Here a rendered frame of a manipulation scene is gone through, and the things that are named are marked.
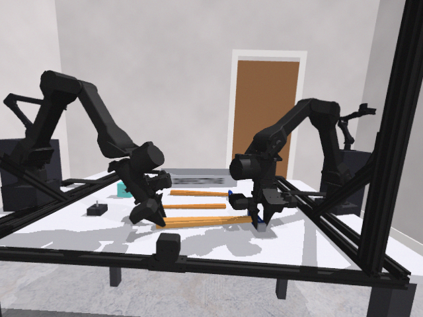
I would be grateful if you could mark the teal cube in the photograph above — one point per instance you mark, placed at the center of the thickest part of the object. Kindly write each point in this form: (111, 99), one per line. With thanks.
(121, 190)

